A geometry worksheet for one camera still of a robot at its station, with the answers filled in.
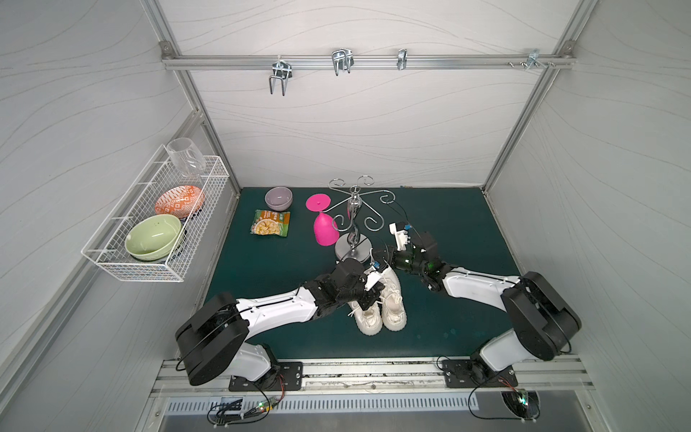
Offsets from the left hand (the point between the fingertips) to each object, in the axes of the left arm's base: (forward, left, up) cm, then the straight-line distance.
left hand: (384, 287), depth 79 cm
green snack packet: (+31, +45, -9) cm, 55 cm away
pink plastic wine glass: (+16, +18, +7) cm, 25 cm away
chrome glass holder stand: (+19, +9, -7) cm, 22 cm away
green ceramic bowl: (0, +57, +24) cm, 62 cm away
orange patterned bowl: (+14, +57, +22) cm, 62 cm away
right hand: (+11, +4, +3) cm, 12 cm away
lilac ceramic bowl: (+42, +42, -7) cm, 60 cm away
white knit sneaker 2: (-2, -3, -6) cm, 7 cm away
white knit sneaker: (-8, +5, -5) cm, 11 cm away
